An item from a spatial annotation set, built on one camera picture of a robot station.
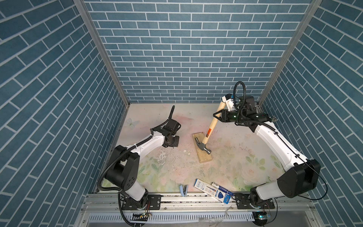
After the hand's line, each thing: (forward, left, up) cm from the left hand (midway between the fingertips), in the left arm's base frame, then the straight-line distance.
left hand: (177, 142), depth 90 cm
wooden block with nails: (-8, -16, -2) cm, 18 cm away
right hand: (+5, -22, +22) cm, 31 cm away
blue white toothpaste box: (-27, -20, -5) cm, 34 cm away
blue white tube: (-28, -29, -5) cm, 41 cm away
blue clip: (-26, -4, -5) cm, 27 cm away
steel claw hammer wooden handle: (-4, -16, +4) cm, 17 cm away
